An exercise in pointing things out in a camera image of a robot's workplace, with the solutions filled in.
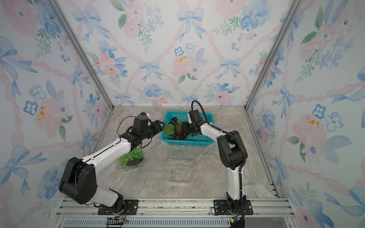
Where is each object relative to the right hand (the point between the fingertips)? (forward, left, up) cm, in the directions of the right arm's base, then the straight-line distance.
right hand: (184, 125), depth 104 cm
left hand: (-11, +12, +15) cm, 22 cm away
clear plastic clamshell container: (-29, +31, -1) cm, 42 cm away
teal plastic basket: (-10, -11, -4) cm, 16 cm away
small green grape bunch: (+1, +3, 0) cm, 3 cm away
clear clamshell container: (-28, +2, -4) cm, 28 cm away
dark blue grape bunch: (+1, +7, +3) cm, 8 cm away
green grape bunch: (-24, +29, +3) cm, 38 cm away
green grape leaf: (-8, +10, +6) cm, 14 cm away
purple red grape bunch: (-9, +3, +1) cm, 10 cm away
